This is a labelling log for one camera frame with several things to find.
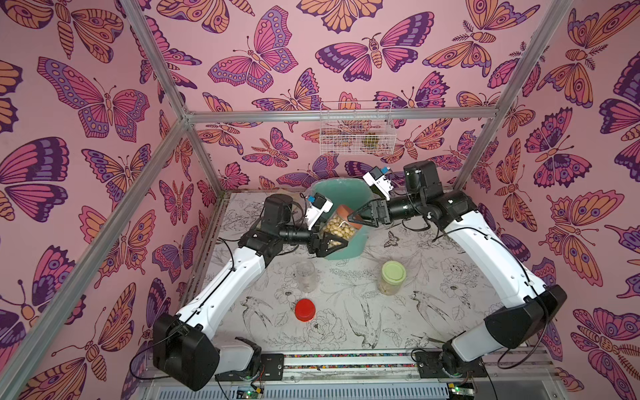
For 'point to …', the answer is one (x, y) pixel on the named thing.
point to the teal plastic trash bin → (348, 192)
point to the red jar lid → (305, 309)
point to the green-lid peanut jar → (393, 274)
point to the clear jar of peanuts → (307, 276)
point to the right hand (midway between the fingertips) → (356, 214)
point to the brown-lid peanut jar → (339, 225)
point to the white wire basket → (357, 128)
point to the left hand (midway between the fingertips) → (342, 235)
